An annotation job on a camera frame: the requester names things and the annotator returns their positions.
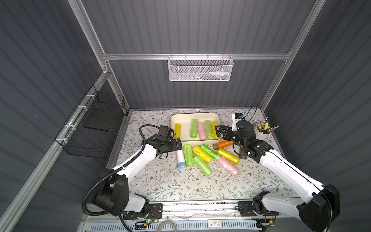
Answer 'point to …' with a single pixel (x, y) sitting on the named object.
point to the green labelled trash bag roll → (207, 151)
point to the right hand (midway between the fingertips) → (224, 128)
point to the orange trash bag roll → (217, 146)
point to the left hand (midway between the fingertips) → (177, 146)
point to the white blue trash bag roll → (181, 160)
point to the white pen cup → (262, 131)
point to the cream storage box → (185, 119)
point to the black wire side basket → (89, 130)
